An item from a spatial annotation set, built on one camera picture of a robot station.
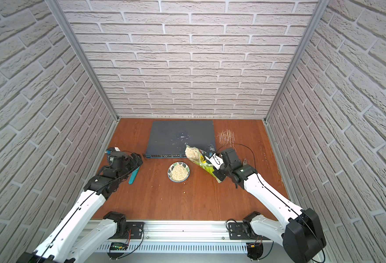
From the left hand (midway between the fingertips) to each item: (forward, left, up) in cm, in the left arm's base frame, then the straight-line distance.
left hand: (134, 155), depth 79 cm
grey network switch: (+21, -13, -14) cm, 28 cm away
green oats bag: (+3, -31, -3) cm, 32 cm away
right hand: (-3, -40, -5) cm, 40 cm away
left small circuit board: (-36, +4, -19) cm, 40 cm away
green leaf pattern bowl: (-3, -21, -12) cm, 25 cm away
